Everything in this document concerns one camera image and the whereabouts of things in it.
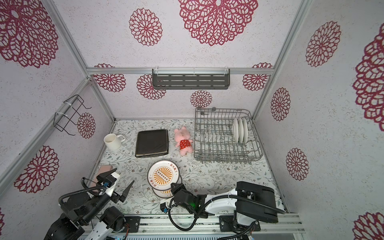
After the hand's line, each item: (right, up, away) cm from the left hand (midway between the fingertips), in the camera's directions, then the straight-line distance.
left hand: (124, 177), depth 66 cm
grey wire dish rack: (+47, +15, +42) cm, 65 cm away
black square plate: (+4, +13, +34) cm, 36 cm away
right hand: (+20, -5, +13) cm, 24 cm away
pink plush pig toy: (+24, +15, +34) cm, 44 cm away
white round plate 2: (+59, +21, +31) cm, 70 cm away
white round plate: (+14, -3, +17) cm, 22 cm away
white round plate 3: (+62, +22, +28) cm, 71 cm away
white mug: (-22, +14, +32) cm, 41 cm away
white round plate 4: (+65, +22, +29) cm, 74 cm away
